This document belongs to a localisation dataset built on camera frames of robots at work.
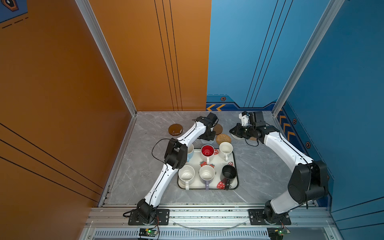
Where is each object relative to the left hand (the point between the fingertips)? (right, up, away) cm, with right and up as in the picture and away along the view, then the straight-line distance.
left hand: (210, 137), depth 104 cm
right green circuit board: (+29, -43, -33) cm, 61 cm away
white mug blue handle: (-13, -6, -16) cm, 22 cm away
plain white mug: (+9, -6, -10) cm, 15 cm away
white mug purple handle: (-3, -20, -17) cm, 26 cm away
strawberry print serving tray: (+4, -20, -17) cm, 26 cm away
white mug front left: (-15, -21, -17) cm, 31 cm away
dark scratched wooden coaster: (-25, +5, +5) cm, 26 cm away
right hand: (+9, +5, -18) cm, 21 cm away
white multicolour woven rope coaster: (+12, +2, -24) cm, 27 cm away
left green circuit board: (-35, -43, -32) cm, 64 cm away
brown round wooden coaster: (+7, +6, +7) cm, 12 cm away
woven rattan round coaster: (+9, -1, +1) cm, 9 cm away
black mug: (+8, -20, -19) cm, 29 cm away
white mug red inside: (-3, -8, -9) cm, 13 cm away
